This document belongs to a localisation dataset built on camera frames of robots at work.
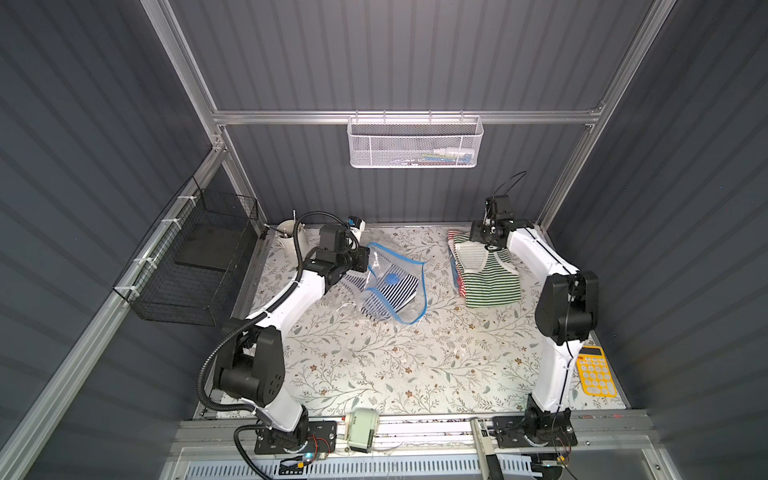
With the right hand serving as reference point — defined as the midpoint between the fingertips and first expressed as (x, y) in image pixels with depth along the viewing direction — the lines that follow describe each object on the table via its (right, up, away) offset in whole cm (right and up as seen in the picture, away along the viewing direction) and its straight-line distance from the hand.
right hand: (485, 231), depth 98 cm
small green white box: (-39, -49, -27) cm, 68 cm away
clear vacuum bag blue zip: (-24, -24, -12) cm, 36 cm away
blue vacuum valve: (-31, -16, +3) cm, 35 cm away
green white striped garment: (+2, -15, +1) cm, 16 cm away
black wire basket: (-82, -12, -26) cm, 87 cm away
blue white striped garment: (-34, -21, +1) cm, 40 cm away
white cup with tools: (-68, -3, +7) cm, 69 cm away
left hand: (-37, -7, -11) cm, 39 cm away
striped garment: (-8, -15, +3) cm, 17 cm away
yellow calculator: (+26, -41, -15) cm, 51 cm away
